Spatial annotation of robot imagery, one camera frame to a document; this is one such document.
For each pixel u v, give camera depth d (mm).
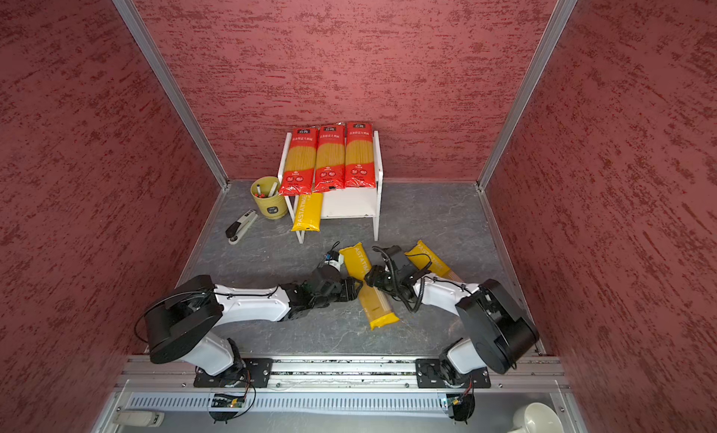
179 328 442
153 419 658
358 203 927
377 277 807
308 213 893
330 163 775
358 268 918
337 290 679
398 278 705
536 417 624
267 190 1039
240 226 1012
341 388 726
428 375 740
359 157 789
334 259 793
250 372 735
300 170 753
